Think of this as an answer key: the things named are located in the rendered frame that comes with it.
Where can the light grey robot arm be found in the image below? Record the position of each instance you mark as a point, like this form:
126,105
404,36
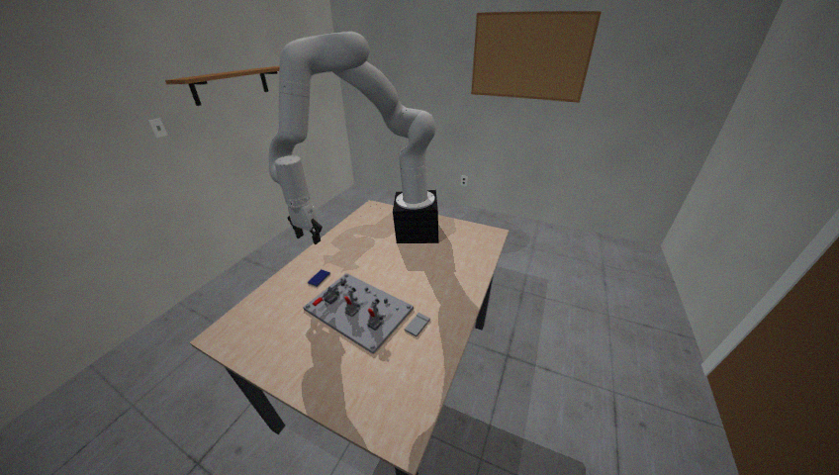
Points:
339,52

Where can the blue rectangular block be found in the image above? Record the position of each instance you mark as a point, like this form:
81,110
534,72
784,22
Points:
319,278

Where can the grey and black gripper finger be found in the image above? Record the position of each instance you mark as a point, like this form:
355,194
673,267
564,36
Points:
316,234
298,231

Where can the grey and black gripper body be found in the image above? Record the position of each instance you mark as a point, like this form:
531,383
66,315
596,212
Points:
301,216

